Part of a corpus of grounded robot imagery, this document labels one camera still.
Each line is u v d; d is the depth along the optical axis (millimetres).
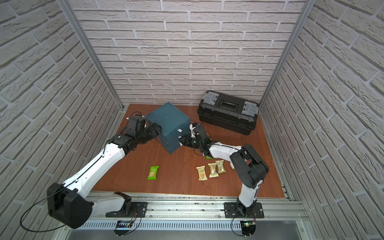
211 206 763
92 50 860
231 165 858
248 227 706
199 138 726
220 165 876
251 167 481
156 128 729
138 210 730
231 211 736
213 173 847
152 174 850
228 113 954
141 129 618
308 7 694
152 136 711
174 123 808
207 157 915
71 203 382
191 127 850
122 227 712
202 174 848
